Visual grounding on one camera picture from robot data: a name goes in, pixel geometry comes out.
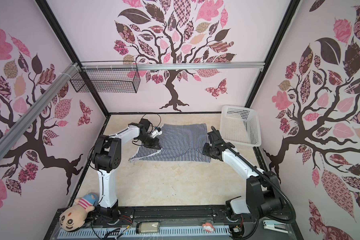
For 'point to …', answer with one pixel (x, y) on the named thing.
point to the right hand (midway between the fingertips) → (206, 149)
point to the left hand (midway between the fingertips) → (159, 148)
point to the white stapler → (272, 225)
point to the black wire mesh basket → (113, 76)
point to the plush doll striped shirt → (73, 218)
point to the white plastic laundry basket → (240, 125)
